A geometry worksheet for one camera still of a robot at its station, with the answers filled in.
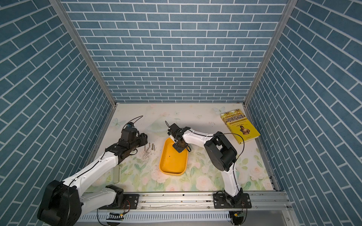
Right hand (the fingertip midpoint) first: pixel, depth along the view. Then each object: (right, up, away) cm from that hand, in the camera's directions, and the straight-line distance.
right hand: (181, 147), depth 95 cm
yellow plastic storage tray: (-6, -8, -7) cm, 12 cm away
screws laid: (-19, 0, -1) cm, 19 cm away
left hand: (-20, +9, -9) cm, 24 cm away
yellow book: (+42, +16, +10) cm, 46 cm away
